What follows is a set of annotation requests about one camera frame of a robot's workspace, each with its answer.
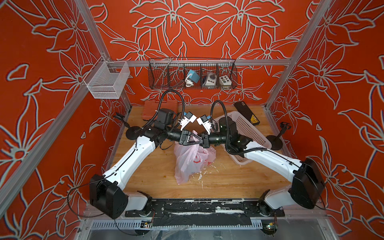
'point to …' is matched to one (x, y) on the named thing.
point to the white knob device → (211, 79)
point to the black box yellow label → (243, 109)
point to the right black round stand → (276, 141)
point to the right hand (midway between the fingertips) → (187, 142)
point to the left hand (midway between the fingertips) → (200, 141)
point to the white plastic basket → (244, 127)
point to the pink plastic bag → (190, 159)
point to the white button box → (225, 80)
